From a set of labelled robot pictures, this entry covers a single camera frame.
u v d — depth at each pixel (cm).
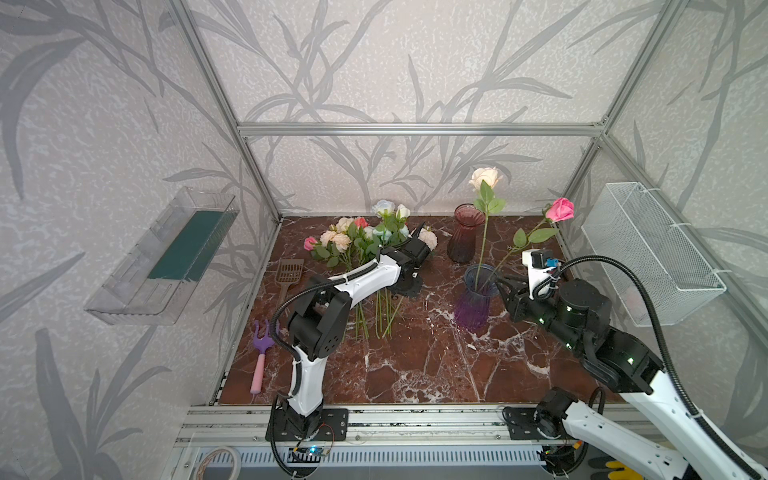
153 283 63
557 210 64
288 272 105
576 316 45
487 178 73
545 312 53
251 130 94
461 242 99
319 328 50
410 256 75
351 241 108
